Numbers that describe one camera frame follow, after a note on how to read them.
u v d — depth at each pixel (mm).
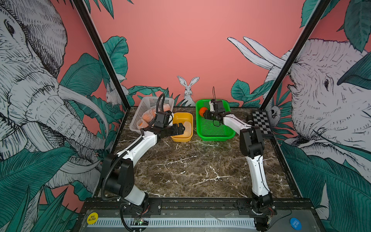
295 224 700
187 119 1136
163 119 674
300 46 822
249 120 1099
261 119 1106
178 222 701
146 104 1135
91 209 743
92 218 701
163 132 620
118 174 432
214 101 985
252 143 623
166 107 1104
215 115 830
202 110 1078
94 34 782
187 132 993
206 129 1074
